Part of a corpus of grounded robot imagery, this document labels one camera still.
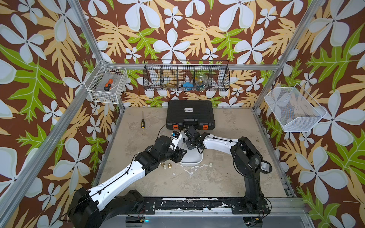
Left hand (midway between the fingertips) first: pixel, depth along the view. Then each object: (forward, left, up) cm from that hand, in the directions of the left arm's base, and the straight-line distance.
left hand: (183, 148), depth 77 cm
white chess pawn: (-5, +12, -16) cm, 20 cm away
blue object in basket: (+40, -3, +11) cm, 42 cm away
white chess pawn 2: (-3, -17, -15) cm, 23 cm away
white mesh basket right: (+19, -65, +11) cm, 69 cm away
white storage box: (+1, -6, -14) cm, 15 cm away
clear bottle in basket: (+46, -13, +10) cm, 49 cm away
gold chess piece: (-4, +8, -16) cm, 19 cm away
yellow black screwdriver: (+31, +32, -16) cm, 47 cm away
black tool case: (+33, +1, -9) cm, 34 cm away
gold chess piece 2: (-3, +13, -15) cm, 20 cm away
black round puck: (-5, -51, -16) cm, 54 cm away
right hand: (+14, -5, -16) cm, 22 cm away
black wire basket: (+50, -2, +13) cm, 52 cm away
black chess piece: (+14, 0, -15) cm, 21 cm away
